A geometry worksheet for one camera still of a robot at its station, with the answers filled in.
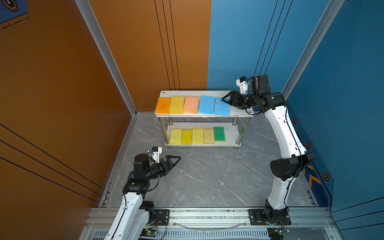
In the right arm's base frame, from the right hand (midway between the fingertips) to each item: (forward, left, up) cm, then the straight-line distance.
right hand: (224, 100), depth 75 cm
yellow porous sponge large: (-1, +29, -29) cm, 41 cm away
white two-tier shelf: (+21, +12, -36) cm, 43 cm away
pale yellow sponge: (-1, +7, -29) cm, 30 cm away
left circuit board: (-51, +38, -38) cm, 74 cm away
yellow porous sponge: (-1, +14, -29) cm, 32 cm away
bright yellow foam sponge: (-1, +21, -29) cm, 36 cm away
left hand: (-23, +24, -20) cm, 39 cm away
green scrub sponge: (+2, 0, -28) cm, 28 cm away
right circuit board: (-52, -23, -38) cm, 68 cm away
